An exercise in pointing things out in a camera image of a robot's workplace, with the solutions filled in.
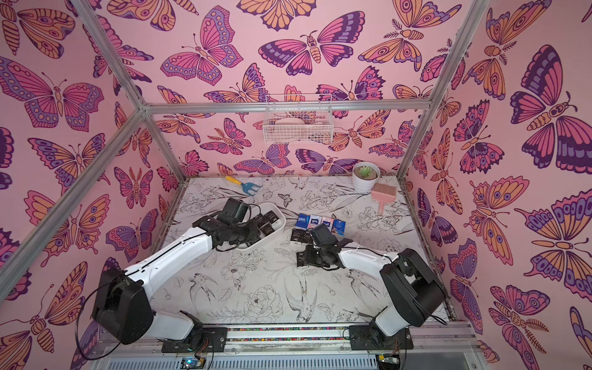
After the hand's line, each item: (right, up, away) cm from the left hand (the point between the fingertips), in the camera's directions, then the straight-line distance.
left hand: (260, 231), depth 85 cm
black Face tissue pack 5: (+1, -1, +12) cm, 12 cm away
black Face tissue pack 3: (+15, -11, +4) cm, 20 cm away
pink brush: (+55, +14, +28) cm, 63 cm away
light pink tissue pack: (+27, +2, +15) cm, 31 cm away
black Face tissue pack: (+14, -4, +12) cm, 18 cm away
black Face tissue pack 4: (+2, +4, +18) cm, 18 cm away
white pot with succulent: (+45, +23, +21) cm, 55 cm away
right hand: (+15, -12, +3) cm, 20 cm away
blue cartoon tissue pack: (+31, 0, +13) cm, 34 cm away
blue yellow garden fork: (-13, +18, +32) cm, 39 cm away
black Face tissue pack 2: (+18, -4, +10) cm, 21 cm away
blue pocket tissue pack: (+16, +2, +15) cm, 22 cm away
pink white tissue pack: (+21, +2, +15) cm, 26 cm away
